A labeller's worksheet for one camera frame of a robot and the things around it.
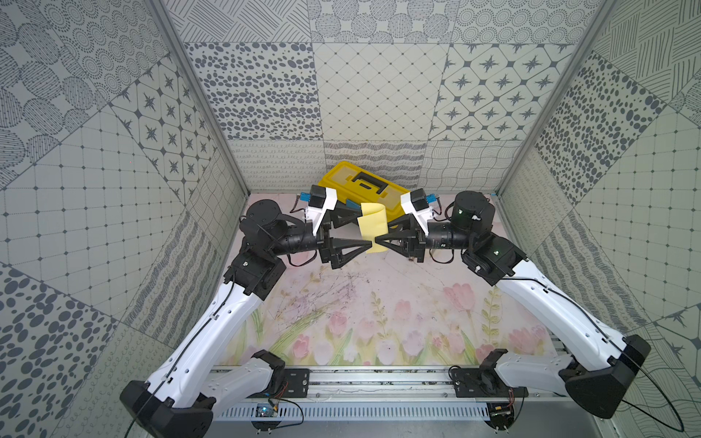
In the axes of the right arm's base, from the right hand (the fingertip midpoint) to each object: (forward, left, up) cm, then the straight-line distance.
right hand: (378, 236), depth 59 cm
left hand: (-1, +3, +7) cm, 7 cm away
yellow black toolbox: (+39, +6, -21) cm, 45 cm away
